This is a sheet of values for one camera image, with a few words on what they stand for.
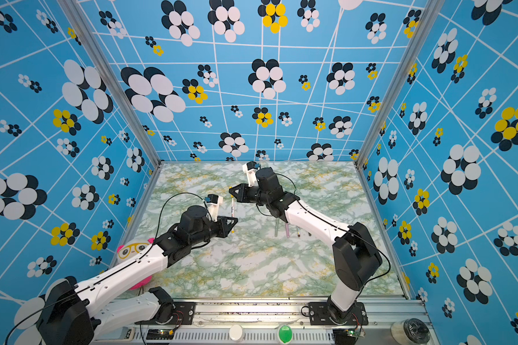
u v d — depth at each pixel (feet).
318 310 2.42
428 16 2.27
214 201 2.30
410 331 2.03
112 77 2.80
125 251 2.64
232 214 2.52
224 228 2.23
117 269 1.56
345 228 1.56
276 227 3.13
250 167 2.38
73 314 1.28
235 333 2.11
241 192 2.28
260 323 2.38
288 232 3.07
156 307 2.01
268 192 2.06
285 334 2.03
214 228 2.26
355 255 1.48
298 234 3.06
